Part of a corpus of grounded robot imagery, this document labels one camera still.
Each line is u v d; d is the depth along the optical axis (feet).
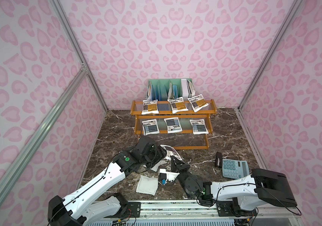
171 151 2.40
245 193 1.50
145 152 1.83
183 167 2.09
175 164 2.24
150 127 2.89
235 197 2.10
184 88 3.21
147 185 2.69
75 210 1.27
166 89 3.39
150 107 2.60
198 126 2.89
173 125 2.90
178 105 2.64
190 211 2.41
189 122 2.97
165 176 1.99
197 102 2.68
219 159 2.94
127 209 2.36
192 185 1.72
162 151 2.17
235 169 2.77
